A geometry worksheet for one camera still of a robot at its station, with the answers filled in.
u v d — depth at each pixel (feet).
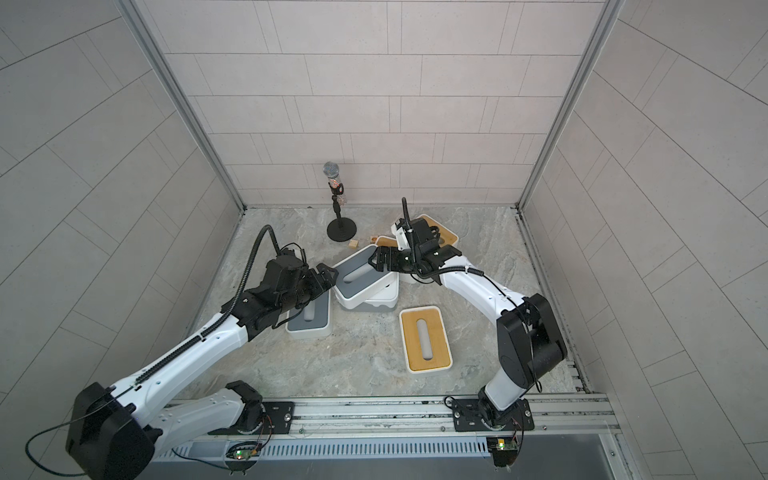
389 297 2.76
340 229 3.56
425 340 2.73
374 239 3.44
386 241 3.27
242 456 2.12
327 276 2.30
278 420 2.32
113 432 1.18
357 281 2.76
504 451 2.23
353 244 3.45
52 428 1.18
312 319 2.72
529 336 1.52
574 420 2.36
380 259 2.42
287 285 1.96
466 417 2.33
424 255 2.11
